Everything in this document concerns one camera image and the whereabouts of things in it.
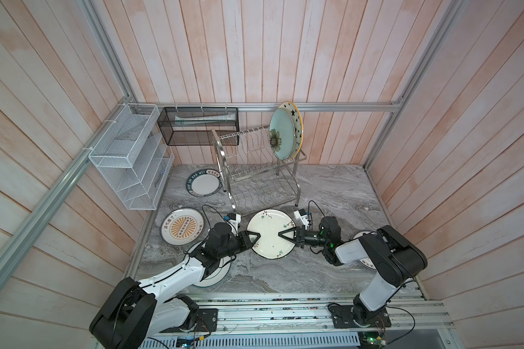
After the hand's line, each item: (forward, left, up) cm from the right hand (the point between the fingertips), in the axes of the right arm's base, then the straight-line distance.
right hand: (280, 236), depth 83 cm
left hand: (-2, +8, +1) cm, 9 cm away
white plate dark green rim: (+37, +39, -11) cm, 55 cm away
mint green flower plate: (+33, -1, +24) cm, 41 cm away
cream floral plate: (+4, +4, +2) cm, 6 cm away
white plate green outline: (-13, +24, -10) cm, 29 cm away
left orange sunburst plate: (+9, +44, -9) cm, 46 cm away
